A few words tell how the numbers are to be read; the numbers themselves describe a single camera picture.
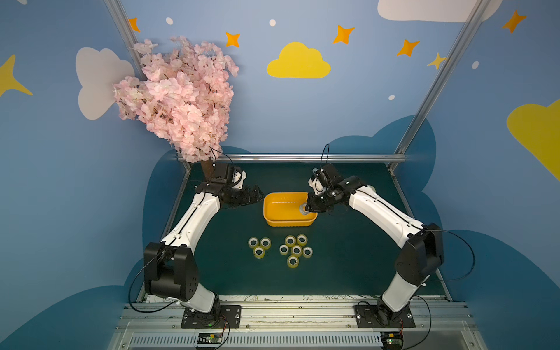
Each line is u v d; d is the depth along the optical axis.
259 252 0.89
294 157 1.51
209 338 0.72
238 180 0.74
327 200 0.71
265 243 0.91
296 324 0.74
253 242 0.91
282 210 1.04
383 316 0.65
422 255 0.46
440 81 0.86
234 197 0.72
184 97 0.60
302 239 0.93
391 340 0.73
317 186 0.75
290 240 0.93
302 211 0.82
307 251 0.89
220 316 0.74
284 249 0.91
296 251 0.89
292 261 0.87
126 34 0.74
